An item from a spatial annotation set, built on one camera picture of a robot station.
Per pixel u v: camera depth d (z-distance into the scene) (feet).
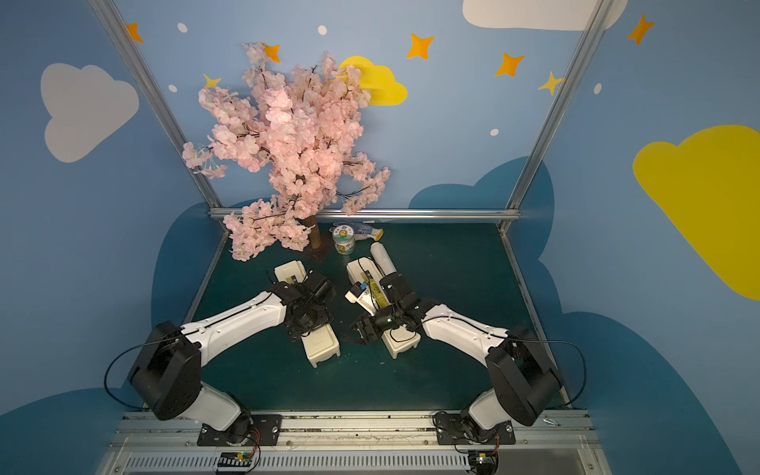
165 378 1.41
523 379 1.43
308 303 2.22
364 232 3.90
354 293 2.40
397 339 2.40
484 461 2.40
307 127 1.99
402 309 2.17
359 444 2.40
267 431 2.42
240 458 2.37
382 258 3.50
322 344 2.62
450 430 2.44
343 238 3.52
